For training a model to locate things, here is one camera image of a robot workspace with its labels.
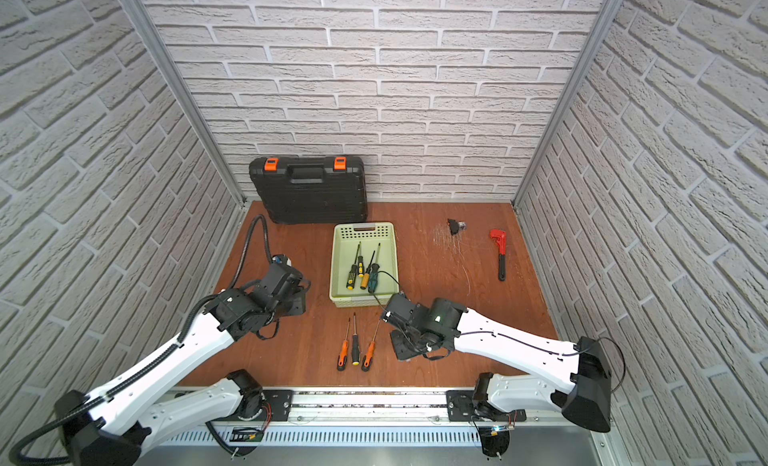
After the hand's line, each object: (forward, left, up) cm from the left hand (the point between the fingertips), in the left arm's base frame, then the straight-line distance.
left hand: (301, 292), depth 77 cm
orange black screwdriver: (-14, -10, -13) cm, 22 cm away
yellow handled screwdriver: (+12, -16, -14) cm, 25 cm away
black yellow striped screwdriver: (+14, -12, -14) cm, 23 cm away
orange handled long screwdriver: (-14, -17, -13) cm, 26 cm away
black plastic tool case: (+35, +1, +4) cm, 36 cm away
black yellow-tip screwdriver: (-10, -14, -15) cm, 22 cm away
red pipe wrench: (+27, -66, -13) cm, 72 cm away
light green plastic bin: (+28, -9, -12) cm, 32 cm away
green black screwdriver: (+8, -19, -13) cm, 24 cm away
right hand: (-14, -27, -3) cm, 30 cm away
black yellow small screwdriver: (+18, -14, -14) cm, 27 cm away
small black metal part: (+33, -50, -13) cm, 61 cm away
